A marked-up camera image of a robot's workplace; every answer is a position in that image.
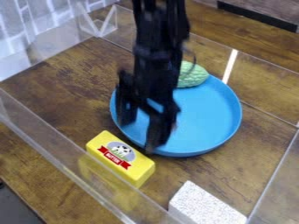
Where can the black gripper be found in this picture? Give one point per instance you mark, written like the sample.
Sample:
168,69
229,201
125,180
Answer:
146,89

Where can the blue round tray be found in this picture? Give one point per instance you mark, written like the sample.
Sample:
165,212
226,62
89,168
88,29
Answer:
205,124

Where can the green bitter melon toy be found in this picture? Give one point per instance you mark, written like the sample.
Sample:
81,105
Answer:
192,75

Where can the yellow butter block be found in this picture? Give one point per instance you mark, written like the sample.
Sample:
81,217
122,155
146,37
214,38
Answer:
121,158

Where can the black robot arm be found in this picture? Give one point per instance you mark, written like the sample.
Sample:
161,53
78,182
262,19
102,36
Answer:
161,24

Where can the white speckled foam block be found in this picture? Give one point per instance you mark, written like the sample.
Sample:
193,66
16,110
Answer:
194,206

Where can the dark baseboard strip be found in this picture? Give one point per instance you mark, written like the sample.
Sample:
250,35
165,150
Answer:
257,17

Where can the clear acrylic enclosure wall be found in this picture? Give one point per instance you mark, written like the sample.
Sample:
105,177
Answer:
62,49

